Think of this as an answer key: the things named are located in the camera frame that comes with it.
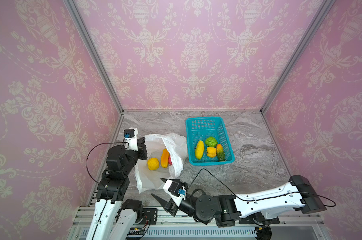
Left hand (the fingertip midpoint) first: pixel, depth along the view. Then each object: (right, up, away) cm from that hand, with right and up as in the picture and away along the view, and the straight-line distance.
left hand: (145, 138), depth 68 cm
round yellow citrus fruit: (-1, -16, +19) cm, 25 cm away
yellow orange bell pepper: (+35, -10, +24) cm, 43 cm away
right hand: (+9, -15, -15) cm, 24 cm away
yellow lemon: (+27, -10, +26) cm, 39 cm away
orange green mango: (+40, -12, +24) cm, 48 cm away
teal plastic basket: (+29, +3, +42) cm, 51 cm away
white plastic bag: (-1, -21, +5) cm, 21 cm away
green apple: (+35, -5, +27) cm, 44 cm away
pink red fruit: (+12, -9, -8) cm, 17 cm away
